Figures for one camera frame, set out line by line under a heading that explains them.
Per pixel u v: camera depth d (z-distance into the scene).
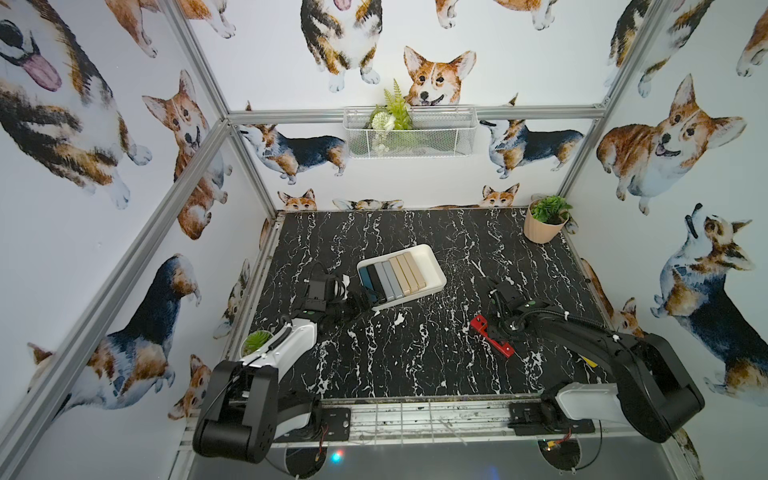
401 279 0.98
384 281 0.98
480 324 0.89
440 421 0.75
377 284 0.97
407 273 0.99
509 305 0.70
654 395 0.42
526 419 0.73
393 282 0.98
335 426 0.73
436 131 0.92
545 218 1.03
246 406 0.42
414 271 1.01
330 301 0.72
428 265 1.03
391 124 0.82
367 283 0.98
